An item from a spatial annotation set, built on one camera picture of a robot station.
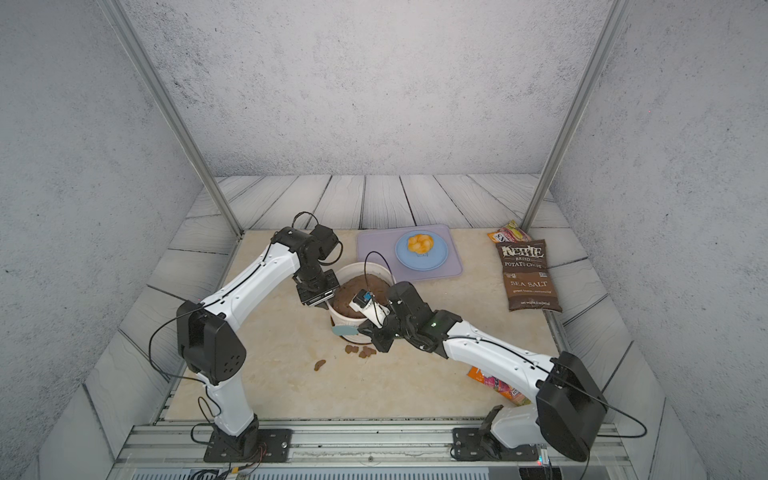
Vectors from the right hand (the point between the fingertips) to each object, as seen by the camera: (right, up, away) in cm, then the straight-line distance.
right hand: (364, 327), depth 76 cm
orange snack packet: (+52, +26, +39) cm, 70 cm away
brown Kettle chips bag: (+54, +11, +29) cm, 62 cm away
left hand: (-7, +5, +6) cm, 10 cm away
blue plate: (+20, +16, +34) cm, 43 cm away
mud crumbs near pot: (-1, -10, +13) cm, 16 cm away
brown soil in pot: (-6, +8, +15) cm, 18 cm away
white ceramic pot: (-7, +13, +13) cm, 20 cm away
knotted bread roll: (+17, +22, +36) cm, 46 cm away
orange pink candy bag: (+36, -17, +3) cm, 40 cm away
